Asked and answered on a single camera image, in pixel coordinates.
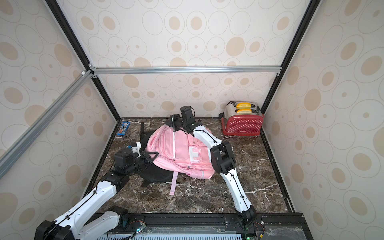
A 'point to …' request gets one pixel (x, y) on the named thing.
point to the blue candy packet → (124, 126)
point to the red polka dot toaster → (241, 118)
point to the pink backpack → (179, 152)
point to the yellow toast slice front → (244, 111)
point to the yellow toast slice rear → (243, 105)
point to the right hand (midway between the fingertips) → (160, 121)
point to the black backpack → (154, 174)
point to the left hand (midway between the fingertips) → (162, 153)
